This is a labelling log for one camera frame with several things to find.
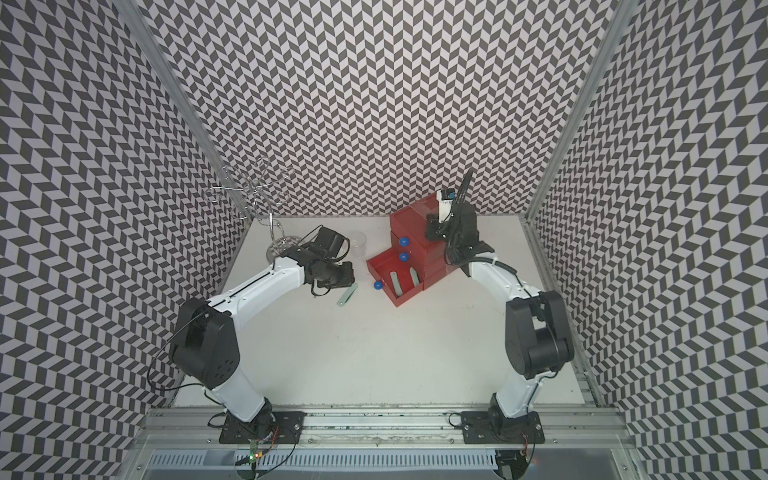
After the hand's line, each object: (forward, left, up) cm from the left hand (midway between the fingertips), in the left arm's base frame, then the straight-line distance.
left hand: (350, 282), depth 88 cm
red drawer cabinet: (+6, -19, +3) cm, 21 cm away
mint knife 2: (+6, -13, -10) cm, 18 cm away
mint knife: (+8, -20, -10) cm, 24 cm away
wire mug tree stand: (+17, +26, +19) cm, 36 cm away
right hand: (+15, -23, +8) cm, 29 cm away
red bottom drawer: (+9, -14, -10) cm, 19 cm away
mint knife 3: (+1, +3, -10) cm, 10 cm away
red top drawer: (+17, -17, +6) cm, 25 cm away
